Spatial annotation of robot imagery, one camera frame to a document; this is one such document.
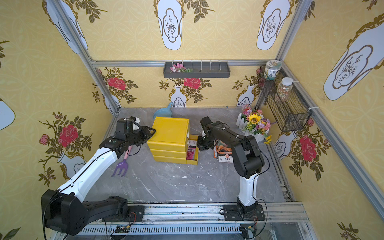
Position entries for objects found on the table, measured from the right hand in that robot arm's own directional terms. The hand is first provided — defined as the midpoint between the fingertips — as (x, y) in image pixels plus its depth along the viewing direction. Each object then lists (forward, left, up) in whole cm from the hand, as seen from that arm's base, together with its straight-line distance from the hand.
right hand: (202, 145), depth 94 cm
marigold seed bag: (-2, -13, -3) cm, 13 cm away
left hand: (-2, +30, +16) cm, 34 cm away
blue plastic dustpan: (+31, +31, -3) cm, 44 cm away
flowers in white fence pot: (+9, -28, +14) cm, 33 cm away
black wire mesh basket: (+8, -46, +22) cm, 52 cm away
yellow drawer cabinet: (-9, +15, +18) cm, 25 cm away
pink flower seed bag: (-4, +8, -3) cm, 9 cm away
